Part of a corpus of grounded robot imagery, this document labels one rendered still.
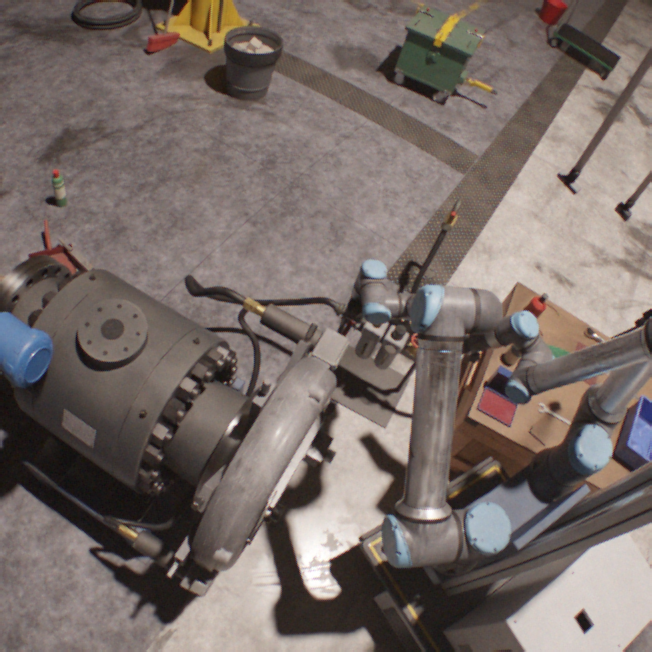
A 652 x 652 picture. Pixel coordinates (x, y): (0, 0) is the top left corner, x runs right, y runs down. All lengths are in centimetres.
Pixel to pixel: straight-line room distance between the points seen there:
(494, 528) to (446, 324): 57
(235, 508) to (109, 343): 58
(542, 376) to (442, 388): 41
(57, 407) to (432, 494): 110
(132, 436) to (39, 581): 100
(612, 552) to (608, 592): 14
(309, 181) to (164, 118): 107
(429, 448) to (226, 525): 55
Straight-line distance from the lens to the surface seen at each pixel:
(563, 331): 276
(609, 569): 195
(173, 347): 169
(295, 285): 295
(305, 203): 334
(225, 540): 158
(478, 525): 155
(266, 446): 147
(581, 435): 184
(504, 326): 183
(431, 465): 144
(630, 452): 255
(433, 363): 139
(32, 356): 158
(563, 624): 182
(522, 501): 196
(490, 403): 234
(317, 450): 188
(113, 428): 168
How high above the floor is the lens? 234
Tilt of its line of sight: 56 degrees down
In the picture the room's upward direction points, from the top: 22 degrees clockwise
